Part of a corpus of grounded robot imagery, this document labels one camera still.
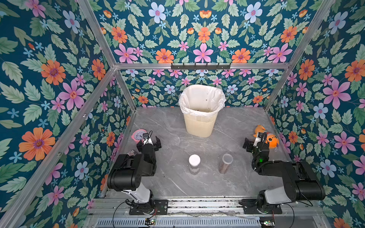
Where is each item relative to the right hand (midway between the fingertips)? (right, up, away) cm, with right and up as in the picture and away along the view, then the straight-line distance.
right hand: (257, 138), depth 92 cm
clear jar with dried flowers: (-24, -9, -17) cm, 31 cm away
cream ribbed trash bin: (-38, +8, -6) cm, 39 cm away
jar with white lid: (-41, -9, -18) cm, 46 cm away
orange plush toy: (+9, 0, -1) cm, 9 cm away
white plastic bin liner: (-36, +27, +4) cm, 45 cm away
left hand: (-71, +1, 0) cm, 71 cm away
